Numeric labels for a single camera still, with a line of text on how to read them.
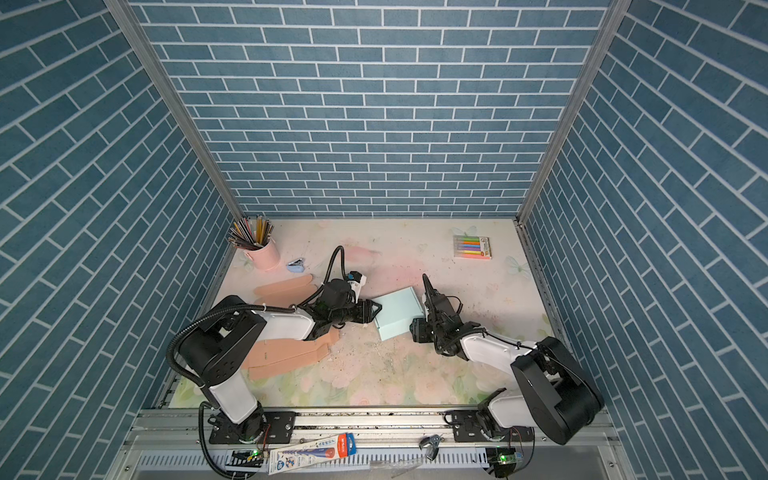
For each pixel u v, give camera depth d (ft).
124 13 2.29
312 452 2.28
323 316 2.41
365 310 2.71
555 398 1.40
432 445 2.33
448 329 2.27
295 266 3.45
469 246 3.66
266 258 3.27
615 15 2.33
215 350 1.57
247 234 3.25
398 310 3.01
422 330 2.64
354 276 2.78
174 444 2.37
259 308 1.80
